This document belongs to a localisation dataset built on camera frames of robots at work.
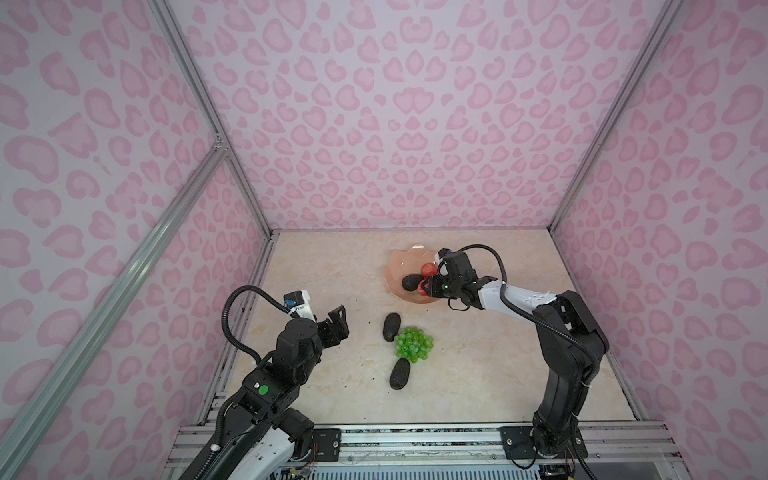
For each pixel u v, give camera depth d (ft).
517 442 2.44
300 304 2.01
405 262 3.51
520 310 1.64
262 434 1.56
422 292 3.06
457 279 2.47
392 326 2.95
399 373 2.64
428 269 3.30
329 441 2.42
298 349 1.68
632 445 2.41
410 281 3.24
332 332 2.07
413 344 2.75
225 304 1.58
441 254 2.89
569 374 1.61
